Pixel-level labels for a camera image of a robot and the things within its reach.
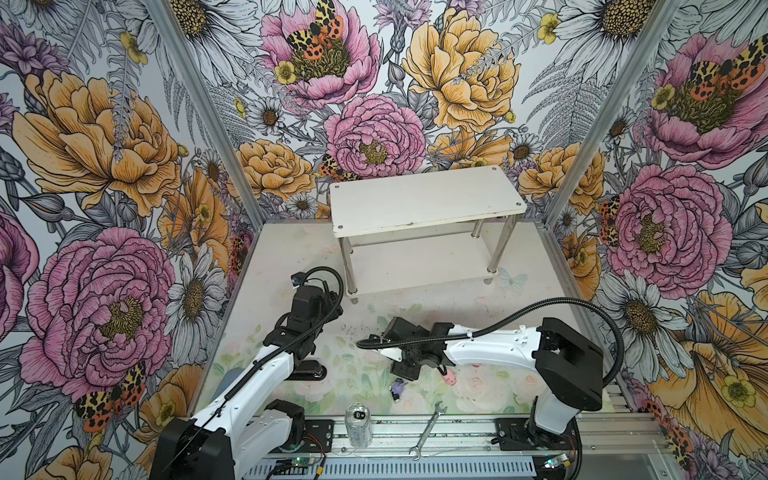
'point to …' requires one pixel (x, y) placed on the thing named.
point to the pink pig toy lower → (450, 378)
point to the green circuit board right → (554, 461)
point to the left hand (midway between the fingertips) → (327, 307)
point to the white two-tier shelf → (423, 230)
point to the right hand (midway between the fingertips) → (405, 365)
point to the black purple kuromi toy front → (397, 389)
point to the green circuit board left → (303, 461)
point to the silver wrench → (428, 430)
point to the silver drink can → (358, 424)
